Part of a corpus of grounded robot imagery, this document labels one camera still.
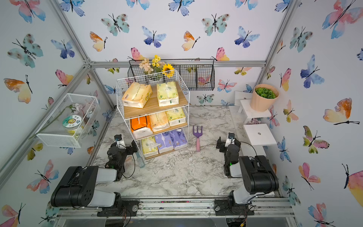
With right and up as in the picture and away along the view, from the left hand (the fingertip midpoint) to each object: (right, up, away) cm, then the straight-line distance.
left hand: (129, 138), depth 90 cm
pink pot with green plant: (+78, +24, -13) cm, 83 cm away
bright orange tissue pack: (+15, +8, -21) cm, 27 cm away
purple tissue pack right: (+31, -1, +5) cm, 32 cm away
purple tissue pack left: (+22, -2, +1) cm, 22 cm away
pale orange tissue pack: (+22, +11, -16) cm, 30 cm away
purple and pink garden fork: (+44, +1, +13) cm, 46 cm away
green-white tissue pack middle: (+31, +13, -16) cm, 37 cm away
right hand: (+64, +1, 0) cm, 64 cm away
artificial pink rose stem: (-21, +18, -16) cm, 32 cm away
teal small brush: (+7, -14, -1) cm, 16 cm away
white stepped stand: (+78, +3, -6) cm, 79 cm away
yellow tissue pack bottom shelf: (+13, -5, 0) cm, 14 cm away
